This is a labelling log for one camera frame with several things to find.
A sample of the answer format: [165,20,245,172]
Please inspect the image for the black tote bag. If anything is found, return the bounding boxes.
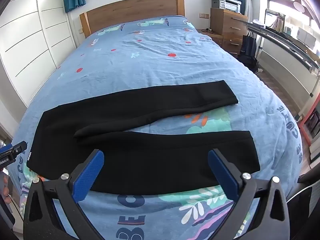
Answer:
[241,31,258,56]

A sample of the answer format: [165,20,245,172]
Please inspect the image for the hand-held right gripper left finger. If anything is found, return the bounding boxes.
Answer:
[23,149,105,240]

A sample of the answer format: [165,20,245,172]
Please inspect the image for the black backpack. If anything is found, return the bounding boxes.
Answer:
[237,54,259,74]

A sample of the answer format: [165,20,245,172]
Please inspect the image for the red metal frame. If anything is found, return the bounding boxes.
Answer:
[299,102,320,146]

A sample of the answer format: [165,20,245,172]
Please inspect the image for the grey printer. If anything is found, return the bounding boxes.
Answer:
[210,0,242,13]

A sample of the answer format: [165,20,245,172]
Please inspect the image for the wooden headboard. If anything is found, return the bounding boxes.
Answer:
[79,0,185,39]

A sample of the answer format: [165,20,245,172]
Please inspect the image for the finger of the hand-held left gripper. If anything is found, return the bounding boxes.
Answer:
[0,141,27,159]

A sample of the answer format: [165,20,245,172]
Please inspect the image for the white wardrobe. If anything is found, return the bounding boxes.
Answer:
[0,0,87,105]

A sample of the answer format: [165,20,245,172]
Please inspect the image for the bed with blue printed sheet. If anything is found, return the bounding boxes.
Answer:
[9,15,304,240]

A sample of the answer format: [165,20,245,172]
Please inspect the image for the white cable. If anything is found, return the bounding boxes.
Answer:
[286,182,318,203]

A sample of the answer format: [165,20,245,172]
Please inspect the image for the black pants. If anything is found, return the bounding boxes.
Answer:
[26,80,260,196]

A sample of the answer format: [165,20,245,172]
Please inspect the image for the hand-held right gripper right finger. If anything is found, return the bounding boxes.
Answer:
[208,149,292,240]

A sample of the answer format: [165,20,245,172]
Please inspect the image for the grey desk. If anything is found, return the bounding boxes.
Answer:
[240,17,320,73]

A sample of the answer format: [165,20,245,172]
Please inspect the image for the person's left hand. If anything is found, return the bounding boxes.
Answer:
[2,174,12,204]

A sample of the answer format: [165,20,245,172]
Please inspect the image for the wooden nightstand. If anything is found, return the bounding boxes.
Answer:
[196,29,224,48]

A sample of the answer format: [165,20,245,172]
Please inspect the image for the wooden dresser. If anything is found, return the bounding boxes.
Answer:
[210,7,250,53]

